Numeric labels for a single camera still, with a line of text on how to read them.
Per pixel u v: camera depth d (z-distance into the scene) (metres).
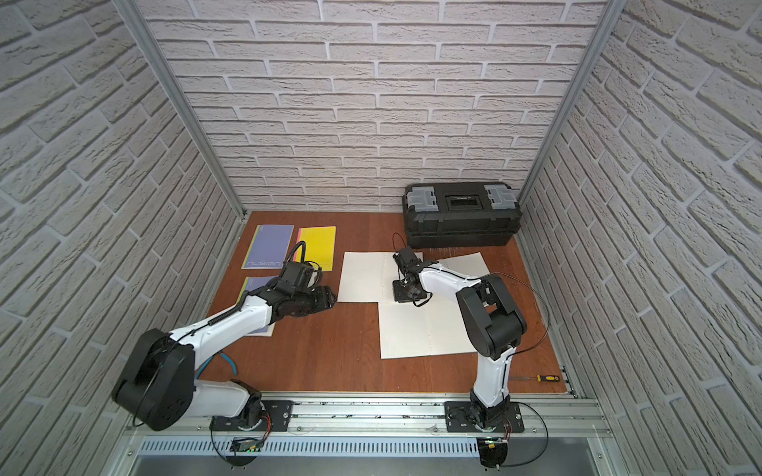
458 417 0.73
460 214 0.98
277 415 0.73
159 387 0.41
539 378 0.80
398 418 0.76
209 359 0.49
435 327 0.90
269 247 1.09
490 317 0.50
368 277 1.03
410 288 0.71
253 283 0.98
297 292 0.69
